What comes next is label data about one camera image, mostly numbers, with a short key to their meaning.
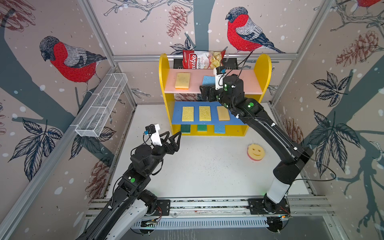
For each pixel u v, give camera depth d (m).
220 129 1.03
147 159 0.47
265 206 0.66
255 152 0.90
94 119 0.72
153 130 0.58
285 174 0.51
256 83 0.75
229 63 0.92
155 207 0.66
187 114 0.95
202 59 0.86
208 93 0.60
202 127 1.04
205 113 0.95
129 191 0.48
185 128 1.02
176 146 0.60
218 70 0.57
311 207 0.75
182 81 0.73
